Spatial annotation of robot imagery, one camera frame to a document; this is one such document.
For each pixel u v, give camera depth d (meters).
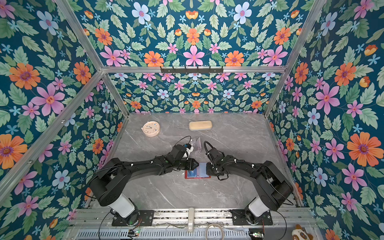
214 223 0.72
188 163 0.78
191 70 0.93
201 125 1.08
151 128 1.08
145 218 0.73
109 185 0.45
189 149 0.82
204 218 0.75
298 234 0.67
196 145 0.96
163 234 0.70
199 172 0.89
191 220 0.70
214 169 0.66
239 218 0.73
